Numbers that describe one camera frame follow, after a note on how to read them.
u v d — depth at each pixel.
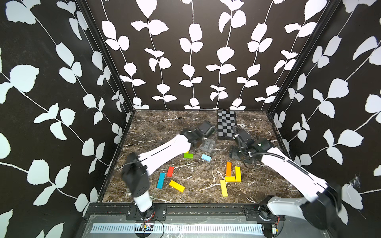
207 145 0.73
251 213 0.73
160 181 0.84
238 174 0.86
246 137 0.60
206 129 0.61
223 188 0.82
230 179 0.86
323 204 0.38
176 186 0.83
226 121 1.11
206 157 0.93
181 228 0.70
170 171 0.88
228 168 0.90
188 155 0.95
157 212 0.73
